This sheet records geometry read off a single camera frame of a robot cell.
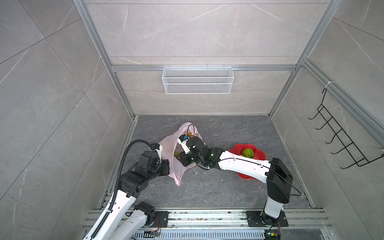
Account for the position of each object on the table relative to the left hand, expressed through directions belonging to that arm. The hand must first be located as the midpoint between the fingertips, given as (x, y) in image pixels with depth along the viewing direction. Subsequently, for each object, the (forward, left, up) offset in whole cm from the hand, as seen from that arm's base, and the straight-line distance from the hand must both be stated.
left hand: (169, 159), depth 73 cm
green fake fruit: (+10, -47, -14) cm, 50 cm away
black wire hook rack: (-5, -81, +12) cm, 82 cm away
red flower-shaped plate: (+15, -43, -16) cm, 48 cm away
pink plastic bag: (+7, 0, -1) cm, 7 cm away
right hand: (+4, -4, -4) cm, 7 cm away
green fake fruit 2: (+5, -3, -3) cm, 6 cm away
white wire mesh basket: (+54, -17, +10) cm, 58 cm away
